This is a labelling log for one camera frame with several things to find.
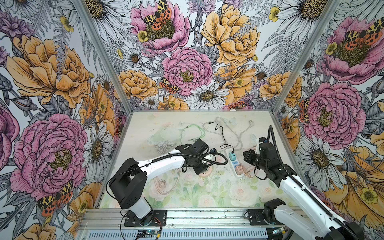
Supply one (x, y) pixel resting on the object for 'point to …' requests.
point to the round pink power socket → (207, 173)
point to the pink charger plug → (239, 170)
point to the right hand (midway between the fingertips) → (243, 157)
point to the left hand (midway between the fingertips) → (201, 169)
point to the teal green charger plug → (232, 156)
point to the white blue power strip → (233, 164)
